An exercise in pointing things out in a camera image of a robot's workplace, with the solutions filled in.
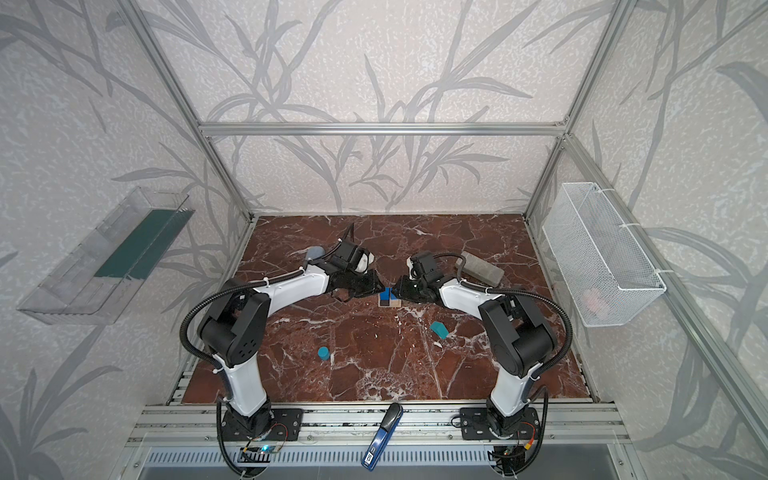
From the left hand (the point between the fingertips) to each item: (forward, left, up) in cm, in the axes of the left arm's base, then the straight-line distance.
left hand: (388, 280), depth 92 cm
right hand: (+1, -2, -2) cm, 3 cm away
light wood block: (-5, -2, -6) cm, 8 cm away
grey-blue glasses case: (+16, +28, -8) cm, 33 cm away
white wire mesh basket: (-13, -47, +28) cm, 56 cm away
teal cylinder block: (-20, +18, -6) cm, 28 cm away
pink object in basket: (-14, -52, +14) cm, 56 cm away
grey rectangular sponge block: (+8, -31, -5) cm, 33 cm away
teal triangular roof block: (-13, -16, -6) cm, 21 cm away
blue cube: (-4, +1, -2) cm, 5 cm away
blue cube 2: (-5, -2, -1) cm, 6 cm away
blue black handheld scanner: (-40, 0, -3) cm, 41 cm away
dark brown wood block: (-4, +1, -6) cm, 8 cm away
